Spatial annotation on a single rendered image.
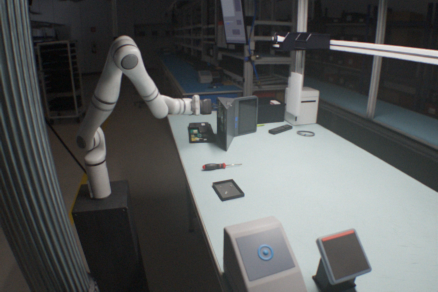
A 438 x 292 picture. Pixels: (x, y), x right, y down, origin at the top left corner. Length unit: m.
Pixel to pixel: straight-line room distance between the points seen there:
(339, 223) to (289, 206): 0.17
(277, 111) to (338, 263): 1.23
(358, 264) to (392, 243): 0.25
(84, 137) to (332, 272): 0.96
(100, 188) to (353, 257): 1.01
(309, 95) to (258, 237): 1.23
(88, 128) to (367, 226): 1.04
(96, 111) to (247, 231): 0.71
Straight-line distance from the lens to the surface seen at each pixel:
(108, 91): 1.02
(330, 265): 0.63
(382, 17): 2.27
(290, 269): 0.60
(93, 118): 1.08
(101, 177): 1.24
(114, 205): 1.24
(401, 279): 0.80
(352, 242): 0.67
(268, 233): 0.60
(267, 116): 1.70
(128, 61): 0.92
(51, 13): 13.11
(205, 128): 1.52
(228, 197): 0.94
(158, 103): 1.11
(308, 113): 1.73
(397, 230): 0.96
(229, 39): 2.71
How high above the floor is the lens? 1.53
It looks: 19 degrees down
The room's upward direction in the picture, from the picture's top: straight up
